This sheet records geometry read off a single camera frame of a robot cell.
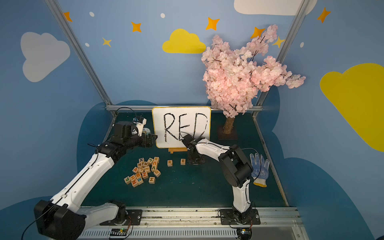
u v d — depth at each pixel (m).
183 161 0.92
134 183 0.84
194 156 0.75
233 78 0.60
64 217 0.37
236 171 0.50
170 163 0.91
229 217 0.76
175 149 0.96
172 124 0.88
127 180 0.84
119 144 0.57
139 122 0.68
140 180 0.84
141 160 0.92
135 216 0.75
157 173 0.88
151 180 0.84
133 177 0.86
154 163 0.91
